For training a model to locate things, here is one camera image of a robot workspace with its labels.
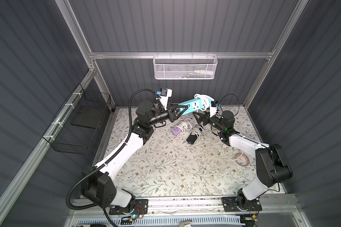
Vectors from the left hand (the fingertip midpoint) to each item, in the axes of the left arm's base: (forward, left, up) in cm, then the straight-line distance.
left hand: (189, 108), depth 62 cm
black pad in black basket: (+10, +56, -15) cm, 59 cm away
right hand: (+14, -9, -16) cm, 23 cm away
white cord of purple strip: (+18, -1, -36) cm, 40 cm away
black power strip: (+10, -6, -40) cm, 42 cm away
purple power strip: (+14, +5, -37) cm, 39 cm away
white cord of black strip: (+12, -9, -34) cm, 38 cm away
